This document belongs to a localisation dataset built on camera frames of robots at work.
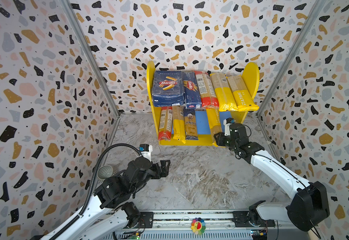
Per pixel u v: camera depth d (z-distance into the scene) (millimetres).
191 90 715
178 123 925
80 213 413
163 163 595
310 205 403
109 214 439
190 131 895
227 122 743
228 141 702
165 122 931
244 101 678
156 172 577
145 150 584
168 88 684
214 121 859
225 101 672
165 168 595
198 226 715
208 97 697
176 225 731
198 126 955
